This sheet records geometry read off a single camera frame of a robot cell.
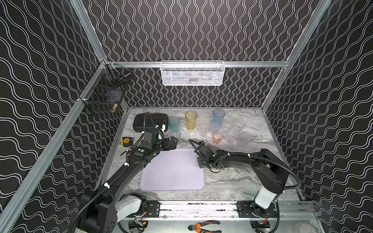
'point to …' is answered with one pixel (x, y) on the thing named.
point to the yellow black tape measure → (127, 141)
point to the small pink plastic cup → (217, 137)
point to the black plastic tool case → (158, 118)
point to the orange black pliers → (196, 226)
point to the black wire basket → (105, 93)
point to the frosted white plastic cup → (243, 140)
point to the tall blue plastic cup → (218, 115)
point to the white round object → (305, 227)
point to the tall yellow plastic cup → (191, 116)
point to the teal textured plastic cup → (174, 124)
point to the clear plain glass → (204, 128)
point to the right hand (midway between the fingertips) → (203, 160)
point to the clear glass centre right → (228, 131)
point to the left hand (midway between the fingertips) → (171, 138)
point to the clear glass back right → (239, 124)
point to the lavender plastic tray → (173, 169)
